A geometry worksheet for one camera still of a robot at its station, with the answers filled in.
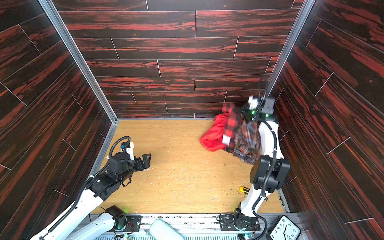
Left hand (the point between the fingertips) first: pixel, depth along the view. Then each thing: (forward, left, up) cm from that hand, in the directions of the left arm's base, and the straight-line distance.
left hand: (145, 156), depth 76 cm
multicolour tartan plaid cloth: (+14, -58, -6) cm, 60 cm away
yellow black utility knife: (-10, -54, -19) cm, 58 cm away
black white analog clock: (-28, -68, -18) cm, 76 cm away
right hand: (+25, -48, +11) cm, 56 cm away
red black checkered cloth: (+22, -48, +4) cm, 53 cm away
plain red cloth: (+24, -38, -16) cm, 48 cm away
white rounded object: (-30, -10, -17) cm, 36 cm away
